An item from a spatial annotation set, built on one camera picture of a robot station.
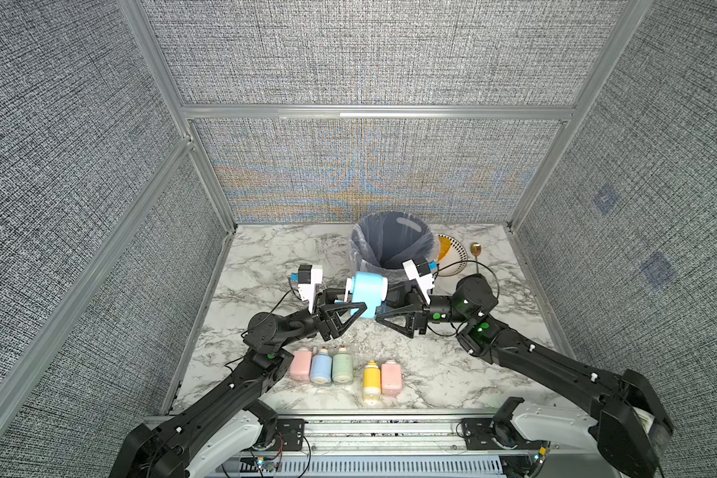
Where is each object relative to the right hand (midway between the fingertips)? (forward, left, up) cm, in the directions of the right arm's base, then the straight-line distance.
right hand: (378, 305), depth 60 cm
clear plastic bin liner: (+31, -3, -17) cm, 36 cm away
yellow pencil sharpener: (-8, +1, -25) cm, 26 cm away
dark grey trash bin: (+31, -3, -17) cm, 36 cm away
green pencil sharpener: (-4, +8, -25) cm, 27 cm away
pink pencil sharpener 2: (-7, -4, -26) cm, 27 cm away
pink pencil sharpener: (-4, +19, -26) cm, 33 cm away
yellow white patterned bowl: (+36, -30, -32) cm, 57 cm away
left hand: (-1, +2, +1) cm, 3 cm away
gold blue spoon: (+39, -40, -33) cm, 65 cm away
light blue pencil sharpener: (-4, +14, -26) cm, 30 cm away
